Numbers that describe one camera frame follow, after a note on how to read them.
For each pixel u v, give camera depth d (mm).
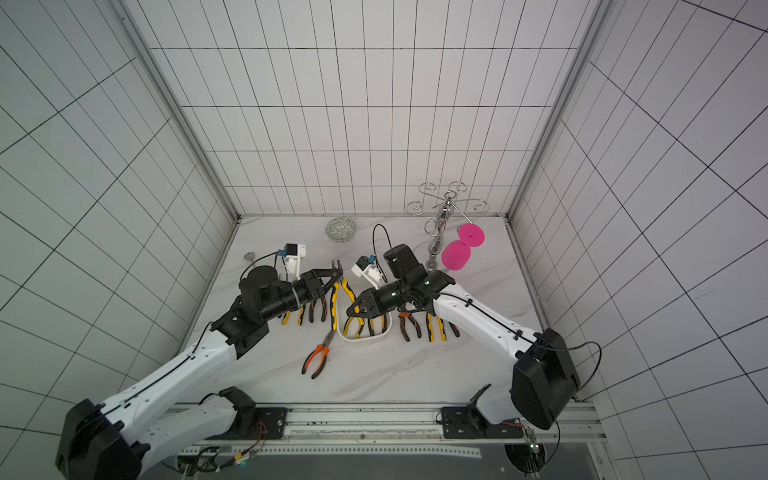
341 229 1138
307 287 635
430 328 893
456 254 914
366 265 683
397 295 639
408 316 912
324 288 658
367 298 658
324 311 923
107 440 378
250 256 1071
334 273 710
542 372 405
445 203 830
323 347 852
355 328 888
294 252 681
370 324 897
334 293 695
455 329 887
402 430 727
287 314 632
